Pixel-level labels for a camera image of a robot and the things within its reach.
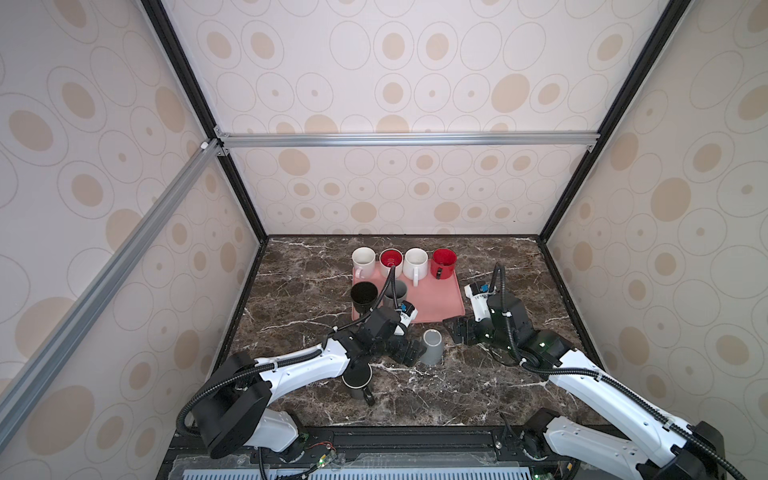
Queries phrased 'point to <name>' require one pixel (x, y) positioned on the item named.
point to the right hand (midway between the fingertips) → (456, 318)
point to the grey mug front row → (395, 296)
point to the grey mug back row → (433, 352)
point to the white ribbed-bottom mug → (416, 264)
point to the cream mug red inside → (391, 257)
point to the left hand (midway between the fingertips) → (422, 342)
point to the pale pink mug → (363, 260)
